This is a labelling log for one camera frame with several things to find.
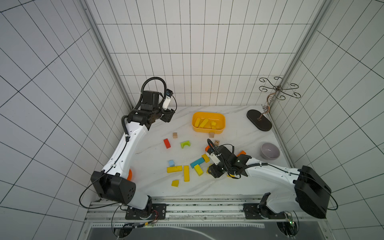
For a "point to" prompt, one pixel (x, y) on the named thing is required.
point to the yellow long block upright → (186, 173)
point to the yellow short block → (198, 169)
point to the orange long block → (242, 152)
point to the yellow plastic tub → (207, 122)
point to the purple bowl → (270, 151)
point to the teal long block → (198, 161)
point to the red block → (167, 143)
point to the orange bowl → (130, 175)
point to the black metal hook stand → (259, 120)
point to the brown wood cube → (216, 142)
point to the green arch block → (187, 143)
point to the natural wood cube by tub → (211, 135)
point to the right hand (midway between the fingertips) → (210, 165)
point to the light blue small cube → (171, 163)
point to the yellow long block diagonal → (203, 123)
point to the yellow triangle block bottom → (175, 183)
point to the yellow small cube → (213, 123)
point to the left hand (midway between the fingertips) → (166, 112)
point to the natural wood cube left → (175, 135)
